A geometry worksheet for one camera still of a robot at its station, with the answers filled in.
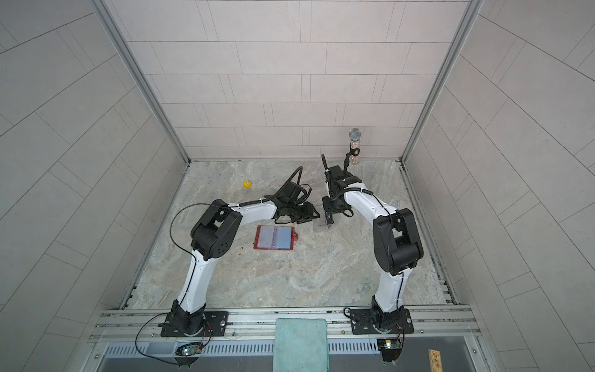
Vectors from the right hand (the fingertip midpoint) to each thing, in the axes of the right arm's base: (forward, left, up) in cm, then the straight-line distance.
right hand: (330, 208), depth 93 cm
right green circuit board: (-46, -13, -7) cm, 49 cm away
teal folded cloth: (-44, +14, -4) cm, 46 cm away
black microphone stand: (+19, -11, +13) cm, 25 cm away
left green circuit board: (-43, +45, -1) cm, 63 cm away
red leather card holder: (-10, +23, -4) cm, 25 cm away
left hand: (-1, +3, -3) cm, 4 cm away
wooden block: (-50, -24, -5) cm, 55 cm away
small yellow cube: (+18, +36, -2) cm, 41 cm away
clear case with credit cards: (-5, +5, -4) cm, 8 cm away
